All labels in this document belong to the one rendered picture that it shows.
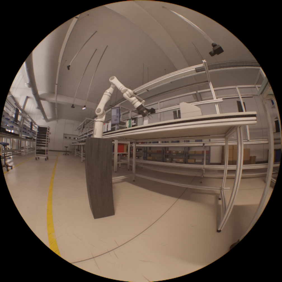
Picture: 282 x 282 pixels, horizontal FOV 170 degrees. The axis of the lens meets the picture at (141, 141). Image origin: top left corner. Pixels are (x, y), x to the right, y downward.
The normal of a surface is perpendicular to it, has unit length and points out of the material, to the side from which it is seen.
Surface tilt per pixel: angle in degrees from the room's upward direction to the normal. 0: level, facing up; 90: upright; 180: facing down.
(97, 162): 90
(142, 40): 180
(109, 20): 180
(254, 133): 90
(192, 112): 90
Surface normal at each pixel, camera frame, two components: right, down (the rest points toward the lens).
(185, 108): -0.70, -0.07
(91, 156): 0.61, -0.05
